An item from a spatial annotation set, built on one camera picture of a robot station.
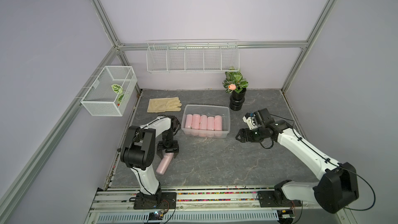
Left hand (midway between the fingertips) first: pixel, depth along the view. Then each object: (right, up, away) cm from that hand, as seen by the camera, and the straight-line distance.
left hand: (169, 157), depth 84 cm
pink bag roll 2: (+28, +15, +12) cm, 34 cm away
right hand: (+39, +12, -2) cm, 41 cm away
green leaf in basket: (-26, +38, -5) cm, 46 cm away
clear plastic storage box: (+23, +25, +25) cm, 42 cm away
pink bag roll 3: (+18, +15, +13) cm, 27 cm away
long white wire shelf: (+11, +61, +16) cm, 64 cm away
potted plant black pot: (+37, +41, +5) cm, 56 cm away
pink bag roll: (-2, -3, -1) cm, 4 cm away
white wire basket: (-31, +35, -3) cm, 46 cm away
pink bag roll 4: (+23, +17, +13) cm, 32 cm away
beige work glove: (-10, +29, +28) cm, 42 cm away
